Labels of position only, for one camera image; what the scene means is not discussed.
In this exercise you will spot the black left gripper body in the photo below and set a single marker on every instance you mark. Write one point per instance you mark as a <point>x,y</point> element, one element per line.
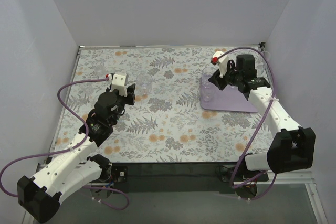
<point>130,94</point>

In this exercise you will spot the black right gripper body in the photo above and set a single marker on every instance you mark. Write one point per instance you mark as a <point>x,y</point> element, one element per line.
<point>219,80</point>

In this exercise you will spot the clear tall tumbler glass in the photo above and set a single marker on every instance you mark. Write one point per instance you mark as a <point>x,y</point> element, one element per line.
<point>144,83</point>

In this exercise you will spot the clear faceted tumbler glass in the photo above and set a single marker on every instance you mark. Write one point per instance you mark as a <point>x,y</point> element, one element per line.
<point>207,73</point>

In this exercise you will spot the clear wine glass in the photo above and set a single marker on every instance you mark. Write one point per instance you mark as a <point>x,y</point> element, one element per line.
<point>266,57</point>

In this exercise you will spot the small clear tumbler glass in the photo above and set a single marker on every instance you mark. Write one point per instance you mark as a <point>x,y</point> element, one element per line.
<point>208,93</point>

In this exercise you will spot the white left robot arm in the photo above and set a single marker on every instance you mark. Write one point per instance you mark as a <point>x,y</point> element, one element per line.
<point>42,194</point>

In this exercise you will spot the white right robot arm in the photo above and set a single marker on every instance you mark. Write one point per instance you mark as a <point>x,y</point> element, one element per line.
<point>292,147</point>

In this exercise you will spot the lilac plastic tray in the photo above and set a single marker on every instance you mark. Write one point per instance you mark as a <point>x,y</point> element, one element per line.
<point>230,99</point>

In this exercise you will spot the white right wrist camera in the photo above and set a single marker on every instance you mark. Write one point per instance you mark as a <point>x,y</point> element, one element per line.
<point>221,59</point>

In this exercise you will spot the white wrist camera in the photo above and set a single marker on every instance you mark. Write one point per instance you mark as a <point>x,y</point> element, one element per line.
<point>221,59</point>
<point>118,82</point>

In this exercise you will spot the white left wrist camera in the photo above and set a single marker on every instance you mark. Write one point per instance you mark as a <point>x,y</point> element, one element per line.
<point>118,82</point>

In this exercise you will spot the aluminium frame rail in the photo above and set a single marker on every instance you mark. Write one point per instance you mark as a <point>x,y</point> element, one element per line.
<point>294,177</point>

